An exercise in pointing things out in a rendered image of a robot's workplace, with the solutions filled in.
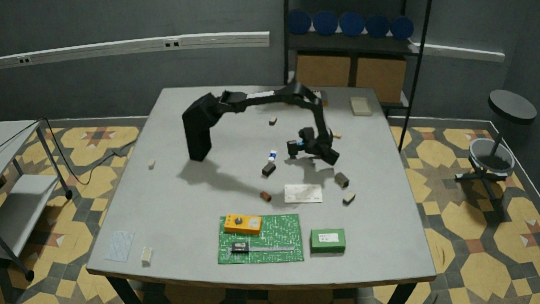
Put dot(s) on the silver digital caliper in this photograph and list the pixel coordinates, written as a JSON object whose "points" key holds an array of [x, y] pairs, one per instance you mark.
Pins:
{"points": [[243, 247]]}

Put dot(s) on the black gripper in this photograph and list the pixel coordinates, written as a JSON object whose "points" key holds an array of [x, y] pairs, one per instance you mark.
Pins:
{"points": [[293, 148]]}

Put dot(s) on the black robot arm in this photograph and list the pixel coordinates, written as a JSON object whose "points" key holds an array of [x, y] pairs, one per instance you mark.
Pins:
{"points": [[236, 102]]}

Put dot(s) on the white and blue block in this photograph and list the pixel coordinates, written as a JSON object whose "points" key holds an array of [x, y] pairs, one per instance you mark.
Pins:
{"points": [[272, 156]]}

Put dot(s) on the green rectangular box with white label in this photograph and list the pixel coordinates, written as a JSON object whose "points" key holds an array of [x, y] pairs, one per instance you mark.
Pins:
{"points": [[328, 240]]}

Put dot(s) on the green cutting mat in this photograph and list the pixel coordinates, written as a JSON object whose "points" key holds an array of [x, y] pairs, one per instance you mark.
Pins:
{"points": [[276, 231]]}

